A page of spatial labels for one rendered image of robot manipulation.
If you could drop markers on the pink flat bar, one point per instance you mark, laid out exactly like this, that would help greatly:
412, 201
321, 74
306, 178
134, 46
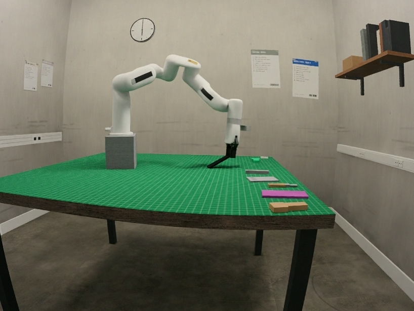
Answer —
284, 194

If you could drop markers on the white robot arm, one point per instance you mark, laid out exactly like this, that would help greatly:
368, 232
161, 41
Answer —
142, 76

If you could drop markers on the green work mat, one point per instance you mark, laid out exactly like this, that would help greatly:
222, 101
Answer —
180, 183

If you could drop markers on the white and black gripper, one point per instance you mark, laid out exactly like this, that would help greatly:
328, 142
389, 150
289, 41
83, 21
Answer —
232, 136

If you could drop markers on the black rectangular strip with white label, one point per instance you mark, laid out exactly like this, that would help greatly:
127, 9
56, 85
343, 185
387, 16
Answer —
219, 161

